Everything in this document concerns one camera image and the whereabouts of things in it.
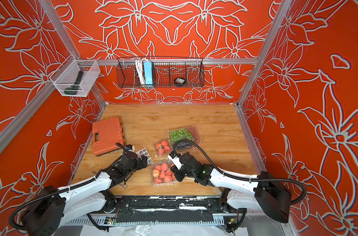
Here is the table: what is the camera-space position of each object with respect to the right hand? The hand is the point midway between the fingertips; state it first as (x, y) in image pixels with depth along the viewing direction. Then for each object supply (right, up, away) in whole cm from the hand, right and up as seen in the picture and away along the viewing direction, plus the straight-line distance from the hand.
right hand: (170, 167), depth 78 cm
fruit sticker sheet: (-17, +5, +14) cm, 23 cm away
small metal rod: (-25, -11, +1) cm, 27 cm away
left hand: (-18, +2, +9) cm, 20 cm away
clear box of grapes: (+13, +16, +17) cm, 27 cm away
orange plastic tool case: (-45, +16, +19) cm, 51 cm away
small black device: (+5, +52, +17) cm, 55 cm away
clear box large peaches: (-5, -4, +1) cm, 6 cm away
